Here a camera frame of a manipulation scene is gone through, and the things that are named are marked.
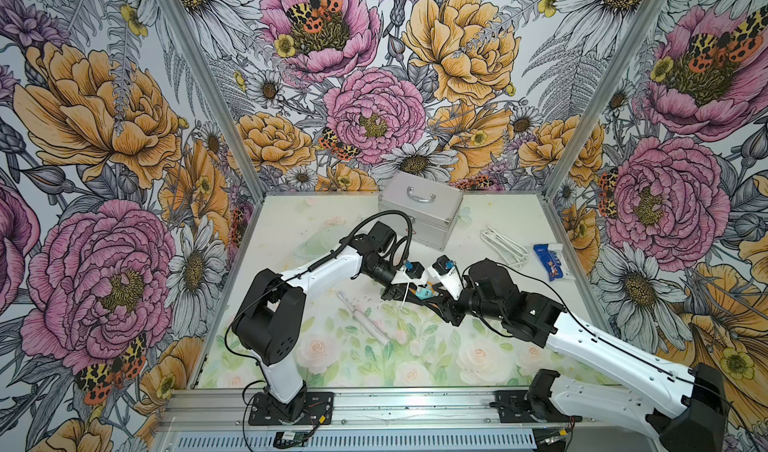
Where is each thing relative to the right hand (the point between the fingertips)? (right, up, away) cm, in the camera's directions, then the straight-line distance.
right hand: (432, 301), depth 74 cm
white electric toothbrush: (-15, -11, +12) cm, 22 cm away
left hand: (-3, -1, +5) cm, 5 cm away
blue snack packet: (+42, +6, +25) cm, 49 cm away
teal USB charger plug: (-2, +2, 0) cm, 3 cm away
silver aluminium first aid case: (+4, +24, +24) cm, 34 cm away
